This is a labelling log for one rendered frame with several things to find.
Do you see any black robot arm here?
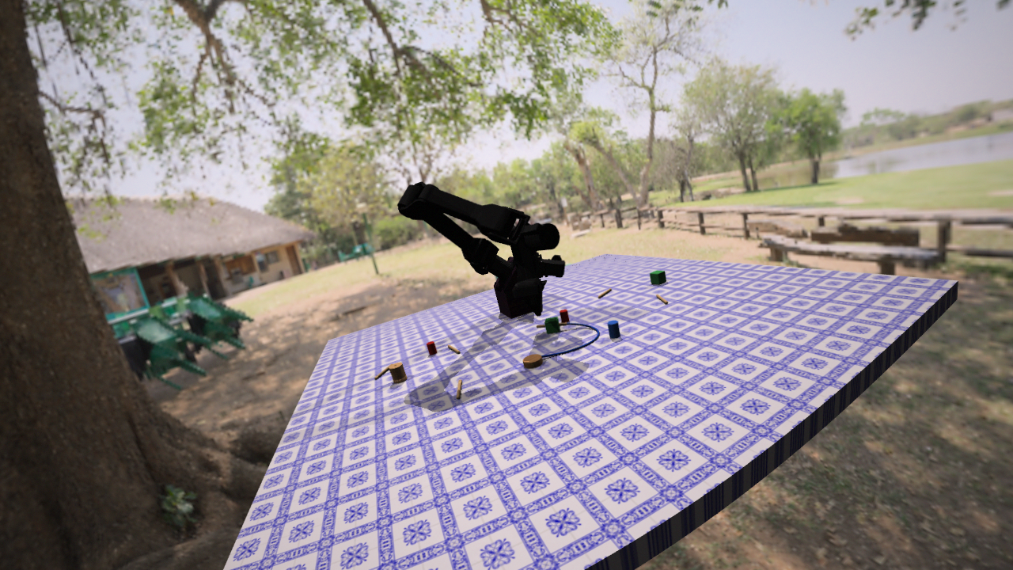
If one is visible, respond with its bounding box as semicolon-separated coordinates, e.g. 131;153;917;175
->
397;181;566;283

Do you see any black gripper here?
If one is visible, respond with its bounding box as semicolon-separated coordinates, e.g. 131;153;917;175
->
512;251;547;317

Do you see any round wooden button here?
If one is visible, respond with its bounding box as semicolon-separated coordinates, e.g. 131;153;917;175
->
523;354;543;369

